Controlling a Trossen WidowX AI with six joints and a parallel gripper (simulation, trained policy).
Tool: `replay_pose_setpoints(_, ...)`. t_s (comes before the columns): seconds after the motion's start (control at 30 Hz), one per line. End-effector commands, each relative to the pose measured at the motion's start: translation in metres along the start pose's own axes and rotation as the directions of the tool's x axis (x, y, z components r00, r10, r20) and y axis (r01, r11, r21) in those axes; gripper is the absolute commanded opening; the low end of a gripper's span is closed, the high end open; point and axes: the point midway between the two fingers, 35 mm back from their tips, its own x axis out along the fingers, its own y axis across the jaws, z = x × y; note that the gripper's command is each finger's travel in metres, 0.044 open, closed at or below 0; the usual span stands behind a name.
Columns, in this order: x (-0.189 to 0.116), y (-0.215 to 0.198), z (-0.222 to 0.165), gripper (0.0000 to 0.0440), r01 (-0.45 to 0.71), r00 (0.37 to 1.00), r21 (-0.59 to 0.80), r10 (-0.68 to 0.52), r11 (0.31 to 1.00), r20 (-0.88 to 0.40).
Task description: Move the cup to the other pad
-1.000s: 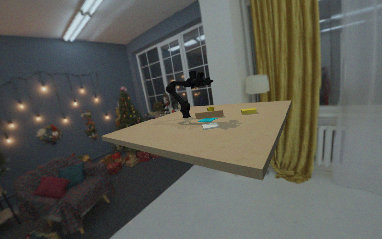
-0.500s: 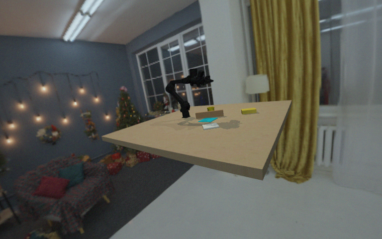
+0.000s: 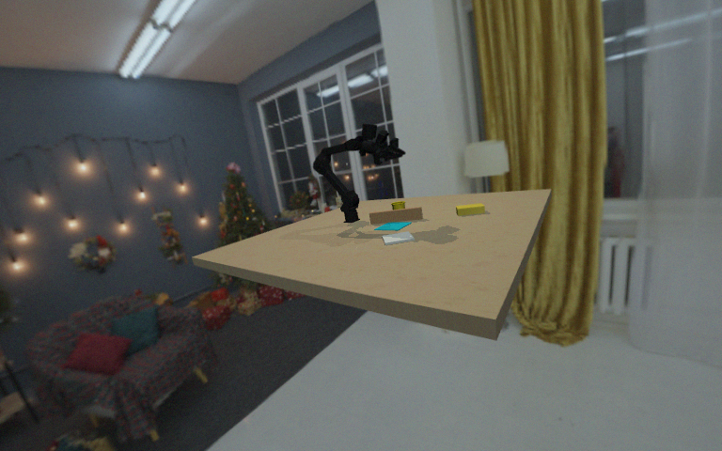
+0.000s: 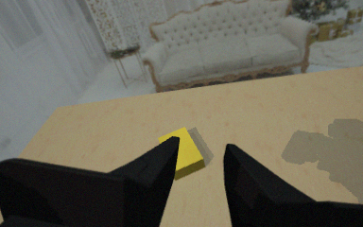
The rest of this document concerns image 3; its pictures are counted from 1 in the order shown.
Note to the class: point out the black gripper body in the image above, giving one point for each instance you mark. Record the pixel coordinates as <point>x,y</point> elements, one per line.
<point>380,152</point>

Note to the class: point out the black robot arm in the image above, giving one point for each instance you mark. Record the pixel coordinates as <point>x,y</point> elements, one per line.
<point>322,165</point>

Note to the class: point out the yellow rectangular block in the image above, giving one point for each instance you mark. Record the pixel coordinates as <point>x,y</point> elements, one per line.
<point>470,209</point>

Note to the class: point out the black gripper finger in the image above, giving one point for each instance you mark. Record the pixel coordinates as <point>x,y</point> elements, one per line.
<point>396,149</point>
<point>389,154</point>

